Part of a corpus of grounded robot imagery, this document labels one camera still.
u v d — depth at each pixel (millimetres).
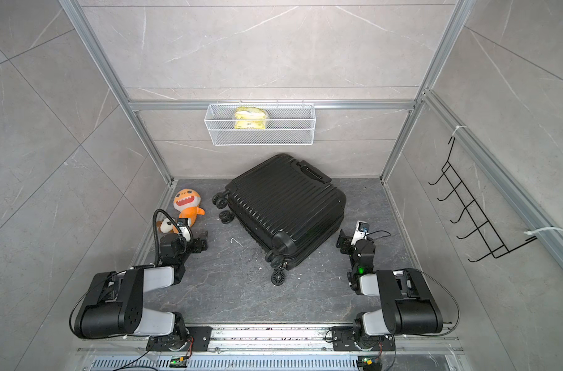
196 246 838
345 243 817
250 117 880
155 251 663
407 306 434
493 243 613
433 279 462
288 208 818
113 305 440
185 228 789
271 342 744
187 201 1009
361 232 780
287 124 1002
